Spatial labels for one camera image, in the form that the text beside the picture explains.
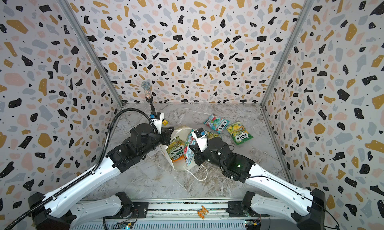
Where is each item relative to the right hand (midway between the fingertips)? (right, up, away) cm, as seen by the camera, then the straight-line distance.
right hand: (187, 144), depth 66 cm
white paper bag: (+4, -20, +21) cm, 29 cm away
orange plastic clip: (+7, -34, +7) cm, 35 cm away
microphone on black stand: (-26, +31, +21) cm, 45 cm away
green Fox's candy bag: (0, -5, +2) cm, 5 cm away
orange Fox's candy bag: (-7, -11, +18) cm, 22 cm away
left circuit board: (-30, -39, +4) cm, 49 cm away
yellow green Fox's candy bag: (+32, +1, +36) cm, 48 cm away
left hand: (-7, +8, +2) cm, 11 cm away
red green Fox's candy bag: (+17, +8, +40) cm, 44 cm away
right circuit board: (+30, -38, +5) cm, 49 cm away
